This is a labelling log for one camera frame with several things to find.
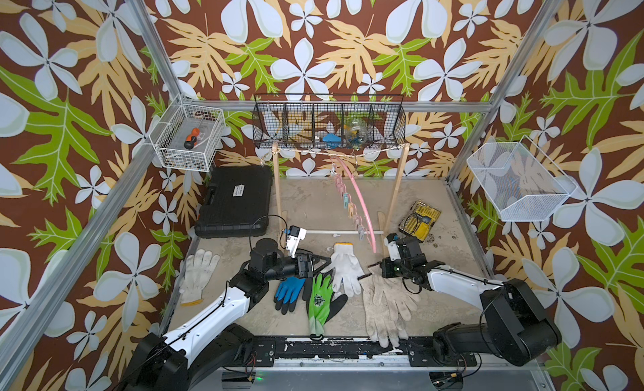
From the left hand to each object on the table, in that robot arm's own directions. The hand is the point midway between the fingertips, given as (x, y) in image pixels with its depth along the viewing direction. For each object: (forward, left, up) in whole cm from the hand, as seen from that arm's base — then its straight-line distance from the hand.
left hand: (325, 259), depth 74 cm
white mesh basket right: (+23, -65, +9) cm, 69 cm away
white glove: (-5, -24, -16) cm, 29 cm away
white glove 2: (+5, +47, -19) cm, 51 cm away
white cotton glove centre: (+4, -8, -18) cm, 20 cm away
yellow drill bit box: (+25, -39, -16) cm, 49 cm away
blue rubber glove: (-5, +13, -15) cm, 21 cm away
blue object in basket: (+44, -3, +10) cm, 45 cm away
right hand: (+7, -20, -18) cm, 28 cm away
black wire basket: (+53, +2, +12) cm, 55 cm away
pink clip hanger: (+21, -8, 0) cm, 22 cm away
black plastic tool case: (+31, +36, -11) cm, 49 cm away
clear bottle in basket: (+46, -13, +14) cm, 49 cm away
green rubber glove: (-8, +1, -18) cm, 19 cm away
